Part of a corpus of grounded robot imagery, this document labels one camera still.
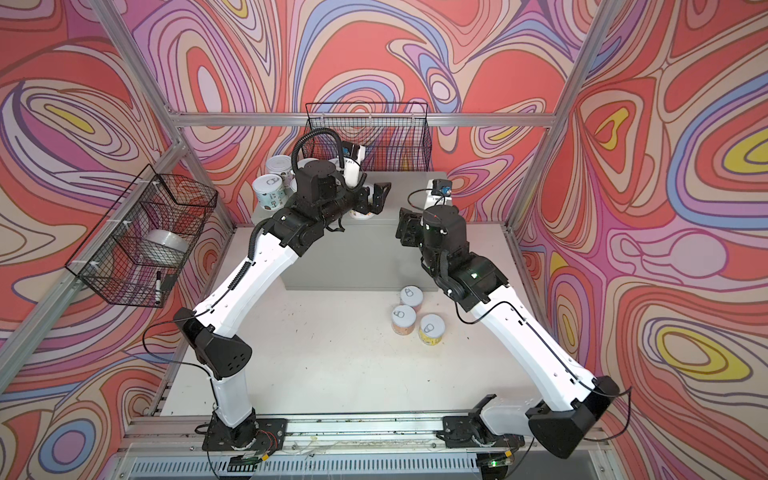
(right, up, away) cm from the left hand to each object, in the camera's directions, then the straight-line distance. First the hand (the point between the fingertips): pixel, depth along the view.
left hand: (376, 175), depth 69 cm
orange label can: (+7, -38, +19) cm, 44 cm away
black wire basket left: (-55, -16, 0) cm, 58 cm away
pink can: (+10, -32, +25) cm, 41 cm away
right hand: (+9, -10, -1) cm, 14 cm away
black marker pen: (-53, -28, +3) cm, 61 cm away
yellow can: (+15, -41, +18) cm, 47 cm away
